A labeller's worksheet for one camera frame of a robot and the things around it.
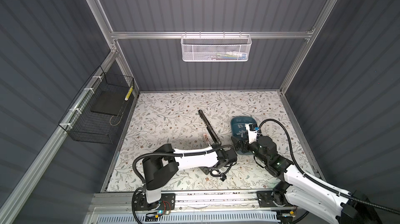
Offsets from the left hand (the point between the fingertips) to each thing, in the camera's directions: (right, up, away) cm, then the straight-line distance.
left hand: (205, 157), depth 83 cm
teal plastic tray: (+20, +13, +12) cm, 27 cm away
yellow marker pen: (-41, +35, 0) cm, 54 cm away
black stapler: (+7, +7, +11) cm, 14 cm away
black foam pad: (-47, +30, -7) cm, 56 cm away
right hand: (+18, +12, -2) cm, 22 cm away
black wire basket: (-52, +24, -10) cm, 58 cm away
